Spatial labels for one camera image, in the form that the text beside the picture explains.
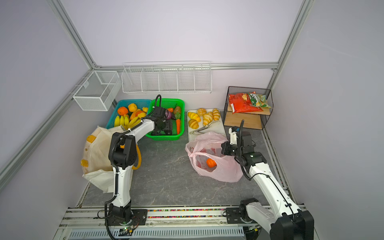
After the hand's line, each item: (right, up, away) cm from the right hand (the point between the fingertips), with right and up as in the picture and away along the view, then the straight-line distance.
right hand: (222, 145), depth 81 cm
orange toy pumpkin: (-6, -11, +6) cm, 14 cm away
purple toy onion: (-35, +19, +28) cm, 49 cm away
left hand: (-35, +10, +23) cm, 43 cm away
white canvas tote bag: (-69, -9, 0) cm, 70 cm away
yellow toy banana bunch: (-66, +13, +27) cm, 72 cm away
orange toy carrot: (-28, +10, +28) cm, 41 cm away
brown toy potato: (-30, +24, +35) cm, 52 cm away
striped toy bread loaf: (-17, +18, +34) cm, 42 cm away
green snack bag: (+26, +27, +16) cm, 41 cm away
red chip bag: (+15, +26, +16) cm, 34 cm away
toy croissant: (-6, +16, +31) cm, 36 cm away
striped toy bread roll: (-17, +12, +28) cm, 34 cm away
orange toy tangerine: (-69, +22, +28) cm, 78 cm away
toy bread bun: (-11, +22, +35) cm, 43 cm away
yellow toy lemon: (-55, +18, +28) cm, 64 cm away
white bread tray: (+1, +9, +28) cm, 30 cm away
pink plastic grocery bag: (-8, 0, -2) cm, 8 cm away
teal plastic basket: (-59, +28, +35) cm, 74 cm away
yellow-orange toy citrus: (-63, +24, +31) cm, 75 cm away
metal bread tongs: (-12, +6, +25) cm, 28 cm away
